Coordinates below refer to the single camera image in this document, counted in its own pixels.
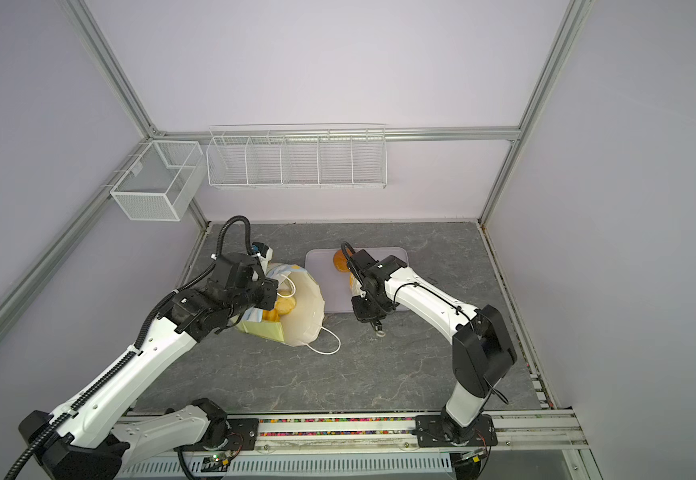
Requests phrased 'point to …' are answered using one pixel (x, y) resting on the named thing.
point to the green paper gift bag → (299, 313)
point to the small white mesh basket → (160, 182)
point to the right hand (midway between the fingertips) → (367, 319)
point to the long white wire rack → (297, 156)
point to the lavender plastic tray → (334, 285)
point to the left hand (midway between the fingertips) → (274, 287)
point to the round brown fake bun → (340, 260)
